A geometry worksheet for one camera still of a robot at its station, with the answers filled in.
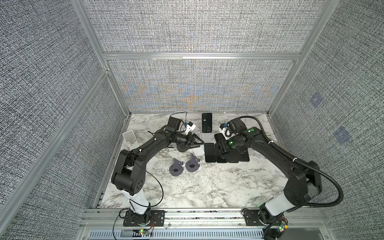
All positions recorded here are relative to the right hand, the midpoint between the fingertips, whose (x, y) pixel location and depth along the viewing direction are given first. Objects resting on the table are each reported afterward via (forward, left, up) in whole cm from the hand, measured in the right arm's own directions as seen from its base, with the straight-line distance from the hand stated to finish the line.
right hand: (221, 145), depth 85 cm
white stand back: (+4, +8, +3) cm, 9 cm away
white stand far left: (+9, +56, -4) cm, 57 cm away
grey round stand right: (-8, +17, -8) cm, 20 cm away
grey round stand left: (-10, +26, -8) cm, 29 cm away
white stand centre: (+4, +13, -12) cm, 18 cm away
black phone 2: (+4, +5, -14) cm, 15 cm away
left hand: (-2, +12, +4) cm, 13 cm away
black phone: (+3, +2, +4) cm, 5 cm away
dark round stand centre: (-4, +22, +4) cm, 23 cm away
